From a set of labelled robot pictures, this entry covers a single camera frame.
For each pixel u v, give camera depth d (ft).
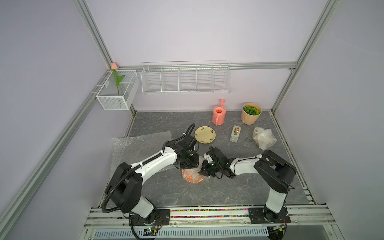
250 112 3.35
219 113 3.46
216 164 2.47
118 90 2.92
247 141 3.39
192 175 2.78
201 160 2.83
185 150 2.04
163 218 2.42
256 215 2.41
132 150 3.25
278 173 1.59
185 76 3.42
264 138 3.31
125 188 1.41
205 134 3.46
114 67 2.93
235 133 3.35
